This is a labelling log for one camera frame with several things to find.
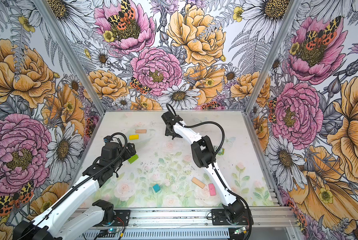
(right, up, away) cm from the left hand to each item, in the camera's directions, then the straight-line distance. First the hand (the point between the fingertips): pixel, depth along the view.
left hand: (128, 152), depth 83 cm
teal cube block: (+16, -19, 0) cm, 25 cm away
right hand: (+25, +7, +23) cm, 34 cm away
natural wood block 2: (+39, -17, +2) cm, 42 cm away
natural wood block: (0, +11, +26) cm, 28 cm away
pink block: (+46, -20, 0) cm, 51 cm away
